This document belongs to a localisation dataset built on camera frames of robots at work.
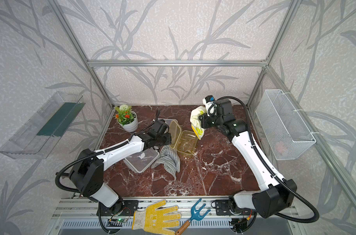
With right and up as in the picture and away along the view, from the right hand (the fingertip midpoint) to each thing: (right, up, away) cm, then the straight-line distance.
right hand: (198, 116), depth 75 cm
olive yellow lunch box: (-6, -17, +24) cm, 30 cm away
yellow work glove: (-22, -51, -6) cm, 55 cm away
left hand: (-15, -14, +12) cm, 24 cm away
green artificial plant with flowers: (-47, +1, +18) cm, 50 cm away
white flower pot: (-44, -7, +24) cm, 50 cm away
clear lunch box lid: (-35, -28, +16) cm, 48 cm away
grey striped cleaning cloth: (-17, -24, +11) cm, 32 cm away
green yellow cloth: (-1, +2, -3) cm, 4 cm away
